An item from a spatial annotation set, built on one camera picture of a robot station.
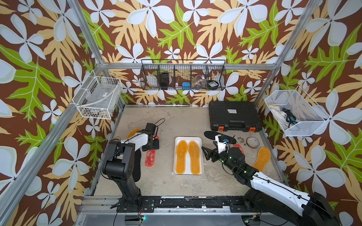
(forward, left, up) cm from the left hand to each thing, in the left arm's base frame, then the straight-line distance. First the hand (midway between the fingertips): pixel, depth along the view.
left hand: (153, 146), depth 98 cm
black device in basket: (+39, -7, +26) cm, 48 cm away
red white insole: (-1, -61, +1) cm, 61 cm away
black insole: (-19, +8, +2) cm, 20 cm away
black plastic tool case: (+23, -61, +6) cm, 66 cm away
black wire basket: (+39, -20, +32) cm, 54 cm away
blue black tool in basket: (+3, -80, +29) cm, 85 cm away
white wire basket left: (+14, +29, +34) cm, 46 cm away
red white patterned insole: (-9, +1, +1) cm, 9 cm away
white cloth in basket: (+5, -76, +28) cm, 81 cm away
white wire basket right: (+5, -85, +29) cm, 90 cm away
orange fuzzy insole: (-6, -19, +1) cm, 20 cm away
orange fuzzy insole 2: (-6, -28, +2) cm, 28 cm away
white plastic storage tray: (-9, -24, +1) cm, 26 cm away
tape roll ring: (+3, -71, 0) cm, 71 cm away
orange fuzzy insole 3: (-9, -74, +1) cm, 74 cm away
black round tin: (+33, -41, +28) cm, 60 cm away
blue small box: (+30, -23, +29) cm, 48 cm away
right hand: (-8, -34, +17) cm, 39 cm away
